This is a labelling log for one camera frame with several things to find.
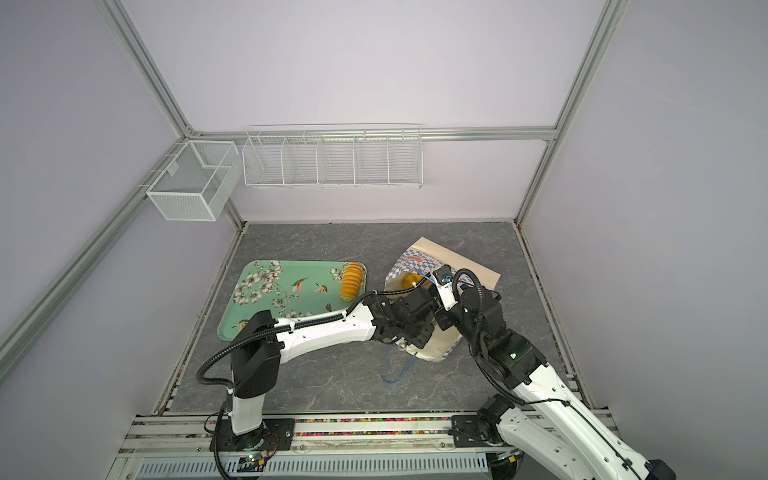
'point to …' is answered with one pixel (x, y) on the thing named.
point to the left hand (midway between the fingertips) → (425, 336)
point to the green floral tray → (288, 289)
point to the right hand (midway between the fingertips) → (441, 288)
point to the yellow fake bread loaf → (350, 281)
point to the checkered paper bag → (424, 257)
